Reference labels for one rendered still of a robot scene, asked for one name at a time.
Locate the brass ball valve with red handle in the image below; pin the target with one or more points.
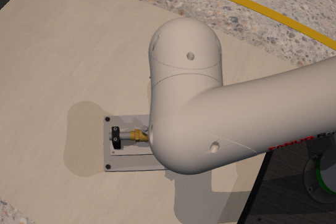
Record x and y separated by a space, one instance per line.
122 144

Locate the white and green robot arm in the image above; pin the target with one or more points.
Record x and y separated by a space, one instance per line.
197 124

